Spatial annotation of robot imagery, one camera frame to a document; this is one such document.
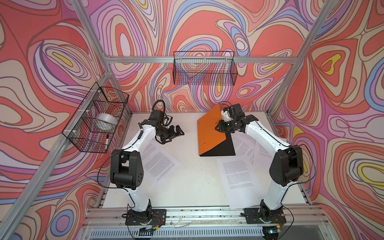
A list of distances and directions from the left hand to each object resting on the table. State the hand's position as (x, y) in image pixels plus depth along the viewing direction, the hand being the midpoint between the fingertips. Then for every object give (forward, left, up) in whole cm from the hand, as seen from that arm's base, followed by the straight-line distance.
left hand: (179, 135), depth 89 cm
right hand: (+2, -23, +1) cm, 24 cm away
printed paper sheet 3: (+2, -43, -15) cm, 46 cm away
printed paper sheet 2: (-25, -39, -15) cm, 49 cm away
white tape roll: (-6, +34, +18) cm, 39 cm away
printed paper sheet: (-11, +14, -15) cm, 23 cm away
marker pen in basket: (-13, +33, +12) cm, 38 cm away
